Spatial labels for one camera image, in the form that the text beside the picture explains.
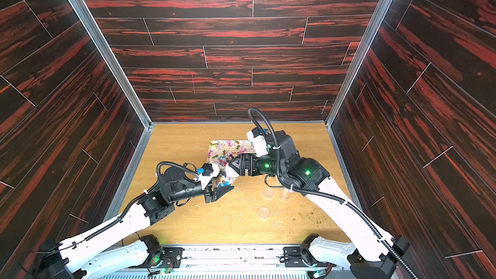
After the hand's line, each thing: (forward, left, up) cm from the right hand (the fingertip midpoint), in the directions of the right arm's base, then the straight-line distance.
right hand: (241, 159), depth 65 cm
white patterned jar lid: (-6, +3, +2) cm, 7 cm away
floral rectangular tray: (+26, +15, -32) cm, 44 cm away
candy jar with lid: (-6, +6, -5) cm, 10 cm away
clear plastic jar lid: (+3, -11, -32) cm, 34 cm away
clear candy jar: (+2, -19, -32) cm, 37 cm away
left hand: (-5, +4, -6) cm, 9 cm away
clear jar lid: (-6, -9, -33) cm, 35 cm away
